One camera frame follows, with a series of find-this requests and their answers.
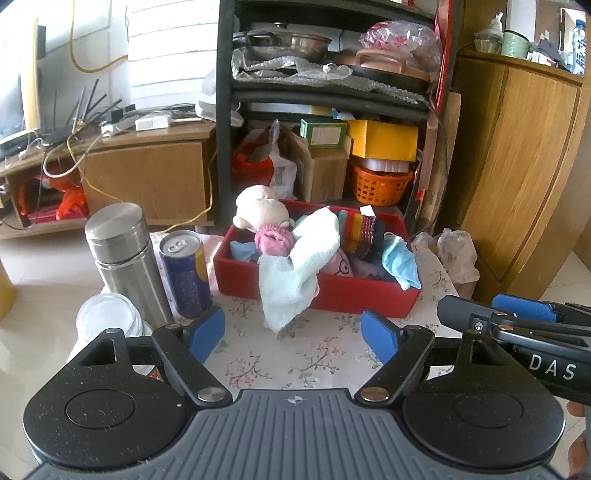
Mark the person's right hand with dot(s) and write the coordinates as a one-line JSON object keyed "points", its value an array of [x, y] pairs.
{"points": [[577, 408]]}

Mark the blue face mask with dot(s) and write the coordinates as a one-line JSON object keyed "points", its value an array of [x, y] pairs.
{"points": [[401, 267], [242, 251]]}

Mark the white modem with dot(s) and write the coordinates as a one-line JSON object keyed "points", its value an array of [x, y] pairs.
{"points": [[207, 110]]}

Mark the monitor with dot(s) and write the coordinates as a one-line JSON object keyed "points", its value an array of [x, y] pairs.
{"points": [[11, 106]]}

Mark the floral tablecloth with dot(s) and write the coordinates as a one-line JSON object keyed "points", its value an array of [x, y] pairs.
{"points": [[300, 350]]}

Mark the blue and yellow can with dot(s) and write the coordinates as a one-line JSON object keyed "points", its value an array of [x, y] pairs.
{"points": [[187, 277]]}

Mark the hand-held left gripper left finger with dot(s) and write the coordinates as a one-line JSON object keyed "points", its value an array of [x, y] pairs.
{"points": [[205, 334]]}

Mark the cardboard box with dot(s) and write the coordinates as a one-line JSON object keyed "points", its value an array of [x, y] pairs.
{"points": [[323, 180]]}

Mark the bubble wrap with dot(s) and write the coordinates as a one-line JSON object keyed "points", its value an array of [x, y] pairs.
{"points": [[258, 69]]}

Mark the black shelf rack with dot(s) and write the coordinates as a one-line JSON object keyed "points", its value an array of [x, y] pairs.
{"points": [[224, 138]]}

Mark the black router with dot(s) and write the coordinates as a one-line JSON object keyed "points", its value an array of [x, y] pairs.
{"points": [[57, 136]]}

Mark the red and white plastic bag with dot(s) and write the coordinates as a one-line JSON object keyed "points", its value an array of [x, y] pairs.
{"points": [[249, 166]]}

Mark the yellow box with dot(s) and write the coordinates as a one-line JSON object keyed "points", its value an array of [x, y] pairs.
{"points": [[383, 141]]}

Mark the wooden TV stand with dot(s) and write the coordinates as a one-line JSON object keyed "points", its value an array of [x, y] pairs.
{"points": [[147, 170]]}

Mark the cream plush doll pink dress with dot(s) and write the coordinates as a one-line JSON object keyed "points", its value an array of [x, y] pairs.
{"points": [[261, 207]]}

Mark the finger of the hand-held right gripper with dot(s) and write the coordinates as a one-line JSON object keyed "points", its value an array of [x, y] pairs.
{"points": [[461, 314], [521, 307]]}

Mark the wooden cabinet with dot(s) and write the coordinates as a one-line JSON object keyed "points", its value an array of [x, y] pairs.
{"points": [[521, 184]]}

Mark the purple cloth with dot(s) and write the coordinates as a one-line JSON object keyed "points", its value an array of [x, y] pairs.
{"points": [[369, 270]]}

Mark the red box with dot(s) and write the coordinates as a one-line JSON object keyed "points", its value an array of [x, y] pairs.
{"points": [[360, 295]]}

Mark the green box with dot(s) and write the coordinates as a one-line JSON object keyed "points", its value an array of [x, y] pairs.
{"points": [[323, 134]]}

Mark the clear plastic jar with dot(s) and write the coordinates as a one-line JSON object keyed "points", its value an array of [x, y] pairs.
{"points": [[106, 316]]}

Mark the orange basket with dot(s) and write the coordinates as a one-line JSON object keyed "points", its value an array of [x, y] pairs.
{"points": [[381, 189]]}

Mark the red panel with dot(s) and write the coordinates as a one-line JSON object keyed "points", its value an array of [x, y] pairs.
{"points": [[445, 46]]}

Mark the small woven basket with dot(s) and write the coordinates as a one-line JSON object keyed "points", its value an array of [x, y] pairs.
{"points": [[488, 44]]}

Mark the striped sock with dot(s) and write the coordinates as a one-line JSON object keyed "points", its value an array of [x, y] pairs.
{"points": [[358, 233]]}

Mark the light blue towel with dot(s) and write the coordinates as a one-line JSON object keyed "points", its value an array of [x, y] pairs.
{"points": [[295, 281]]}

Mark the pink plush toy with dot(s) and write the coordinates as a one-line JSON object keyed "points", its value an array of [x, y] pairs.
{"points": [[341, 265]]}

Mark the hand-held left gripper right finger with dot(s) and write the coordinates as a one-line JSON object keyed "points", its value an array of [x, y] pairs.
{"points": [[378, 337]]}

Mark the white plastic container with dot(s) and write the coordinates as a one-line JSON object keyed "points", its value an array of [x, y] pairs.
{"points": [[385, 165]]}

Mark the pink pan lid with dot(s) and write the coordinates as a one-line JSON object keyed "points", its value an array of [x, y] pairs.
{"points": [[383, 64]]}

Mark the white adapter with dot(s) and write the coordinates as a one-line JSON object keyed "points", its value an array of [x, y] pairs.
{"points": [[152, 122]]}

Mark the steel thermos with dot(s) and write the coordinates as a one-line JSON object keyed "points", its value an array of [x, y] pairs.
{"points": [[124, 267]]}

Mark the clear bag with red print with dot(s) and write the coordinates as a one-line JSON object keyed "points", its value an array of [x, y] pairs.
{"points": [[401, 39]]}

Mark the steel pot with lid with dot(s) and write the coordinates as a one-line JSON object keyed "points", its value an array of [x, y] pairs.
{"points": [[295, 44]]}

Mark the green ceramic jar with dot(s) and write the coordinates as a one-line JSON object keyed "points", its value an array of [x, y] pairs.
{"points": [[515, 46]]}

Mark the yellow cylinder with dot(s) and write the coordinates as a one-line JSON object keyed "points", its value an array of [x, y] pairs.
{"points": [[5, 295]]}

